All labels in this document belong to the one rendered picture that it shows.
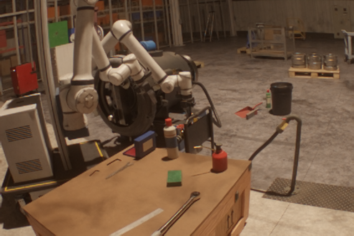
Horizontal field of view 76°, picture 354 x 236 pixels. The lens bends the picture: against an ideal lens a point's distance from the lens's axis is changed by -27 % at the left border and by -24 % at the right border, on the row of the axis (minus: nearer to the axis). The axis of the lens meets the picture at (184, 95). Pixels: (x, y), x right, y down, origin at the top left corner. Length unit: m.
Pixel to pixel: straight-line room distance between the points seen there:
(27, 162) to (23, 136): 0.19
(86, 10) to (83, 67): 0.33
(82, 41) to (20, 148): 0.84
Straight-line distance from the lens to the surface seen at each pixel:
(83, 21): 1.64
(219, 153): 1.45
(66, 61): 6.45
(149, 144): 1.75
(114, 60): 2.58
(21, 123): 1.87
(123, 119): 2.65
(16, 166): 1.99
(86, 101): 1.61
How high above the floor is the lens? 1.20
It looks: 14 degrees down
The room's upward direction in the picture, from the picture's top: 6 degrees counter-clockwise
